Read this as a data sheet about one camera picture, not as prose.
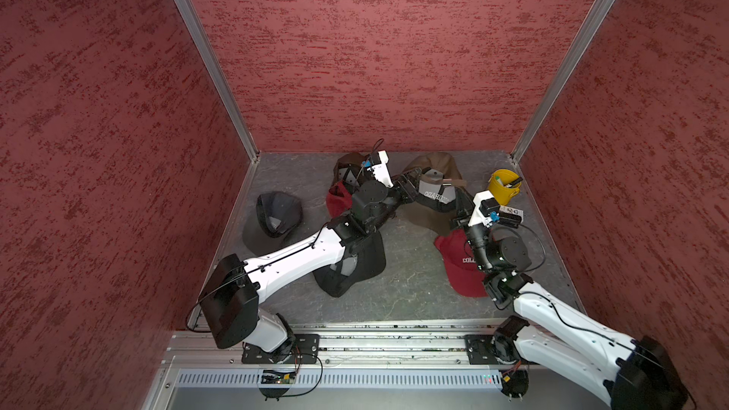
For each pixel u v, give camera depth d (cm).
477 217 58
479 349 74
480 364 72
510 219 98
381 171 64
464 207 63
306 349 74
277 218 97
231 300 41
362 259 90
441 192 83
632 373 40
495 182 100
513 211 102
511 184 100
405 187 62
